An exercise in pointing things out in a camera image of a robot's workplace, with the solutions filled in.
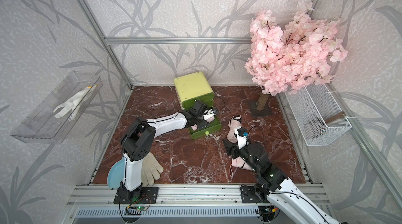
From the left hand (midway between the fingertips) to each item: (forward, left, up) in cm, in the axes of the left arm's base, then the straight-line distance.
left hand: (204, 114), depth 97 cm
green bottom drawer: (-9, -5, 0) cm, 11 cm away
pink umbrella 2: (-6, -19, 0) cm, 20 cm away
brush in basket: (-20, -54, +29) cm, 65 cm away
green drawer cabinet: (+8, +8, +15) cm, 19 cm away
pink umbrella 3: (-28, -19, -3) cm, 34 cm away
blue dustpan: (-33, +45, -7) cm, 56 cm away
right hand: (-21, -13, +11) cm, 27 cm away
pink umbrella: (-8, -3, +8) cm, 11 cm away
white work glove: (-31, +27, -6) cm, 42 cm away
